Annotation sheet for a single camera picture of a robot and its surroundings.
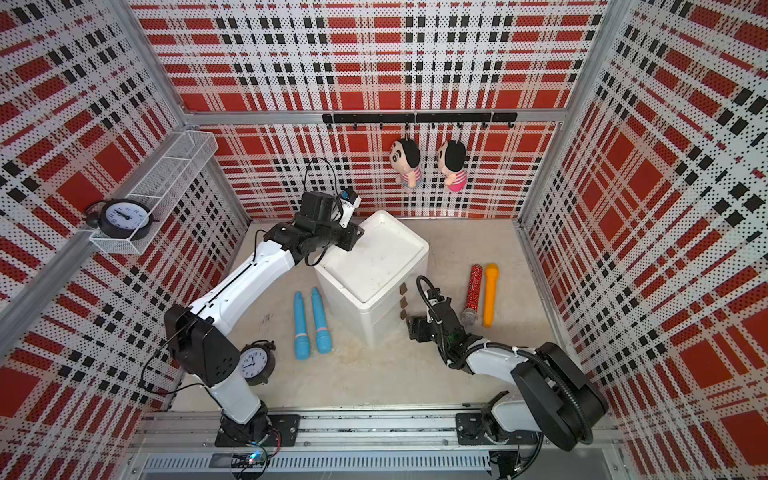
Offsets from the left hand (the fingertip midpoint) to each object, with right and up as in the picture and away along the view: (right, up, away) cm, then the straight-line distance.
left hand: (363, 230), depth 82 cm
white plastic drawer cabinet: (+1, -15, -8) cm, 17 cm away
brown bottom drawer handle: (+11, -26, +8) cm, 29 cm away
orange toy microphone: (+41, -17, +16) cm, 47 cm away
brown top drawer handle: (+11, -16, -4) cm, 20 cm away
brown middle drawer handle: (+11, -21, +2) cm, 24 cm away
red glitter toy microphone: (+31, -26, +7) cm, 41 cm away
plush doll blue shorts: (+12, +23, +8) cm, 27 cm away
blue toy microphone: (-18, -34, +3) cm, 38 cm away
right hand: (+17, -27, +8) cm, 32 cm away
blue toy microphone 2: (-13, -32, +5) cm, 35 cm away
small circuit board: (-24, -56, -12) cm, 62 cm away
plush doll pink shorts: (+27, +25, +15) cm, 40 cm away
